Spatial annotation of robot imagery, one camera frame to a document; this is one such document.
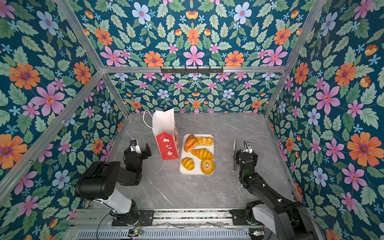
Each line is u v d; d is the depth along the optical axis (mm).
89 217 751
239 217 732
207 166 893
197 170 889
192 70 932
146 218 736
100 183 462
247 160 645
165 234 765
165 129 1011
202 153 930
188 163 883
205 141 985
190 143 968
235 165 906
